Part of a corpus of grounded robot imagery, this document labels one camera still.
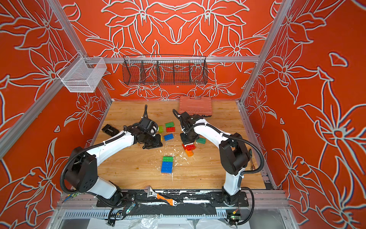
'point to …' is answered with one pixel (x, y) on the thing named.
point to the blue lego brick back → (168, 137)
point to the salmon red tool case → (193, 105)
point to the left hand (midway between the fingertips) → (163, 143)
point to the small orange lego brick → (189, 153)
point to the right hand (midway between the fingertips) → (186, 140)
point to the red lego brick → (171, 129)
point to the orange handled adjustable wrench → (151, 194)
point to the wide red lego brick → (189, 147)
